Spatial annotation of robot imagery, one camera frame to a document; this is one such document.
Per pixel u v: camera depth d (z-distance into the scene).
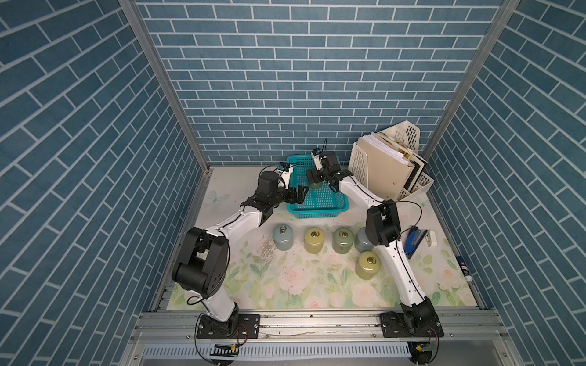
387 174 0.84
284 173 0.78
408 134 1.05
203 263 0.47
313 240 0.86
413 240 0.93
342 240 0.87
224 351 0.72
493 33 0.75
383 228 0.67
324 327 0.75
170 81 0.89
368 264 0.80
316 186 1.12
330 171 0.87
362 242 0.84
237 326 0.72
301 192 0.81
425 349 0.71
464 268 0.90
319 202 1.08
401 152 0.90
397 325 0.74
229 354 0.72
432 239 0.92
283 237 0.87
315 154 0.96
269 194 0.69
